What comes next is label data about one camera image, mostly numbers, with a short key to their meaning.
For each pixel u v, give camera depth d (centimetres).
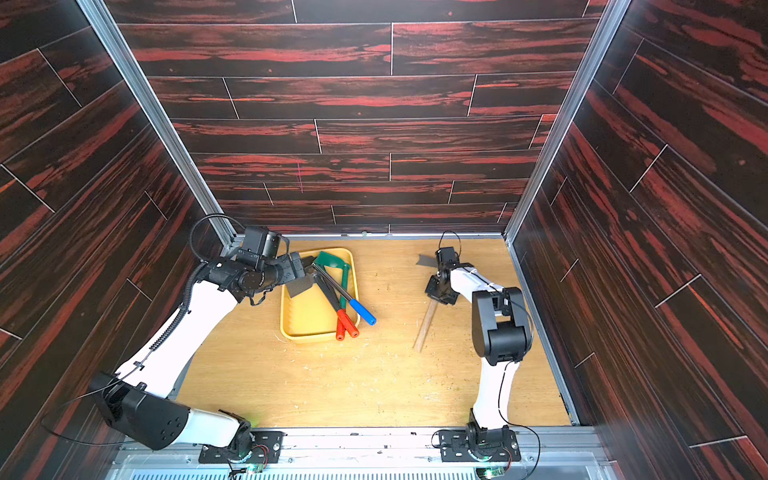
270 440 75
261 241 57
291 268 69
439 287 86
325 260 115
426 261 115
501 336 53
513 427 64
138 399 38
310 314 98
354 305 91
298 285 104
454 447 73
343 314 86
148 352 42
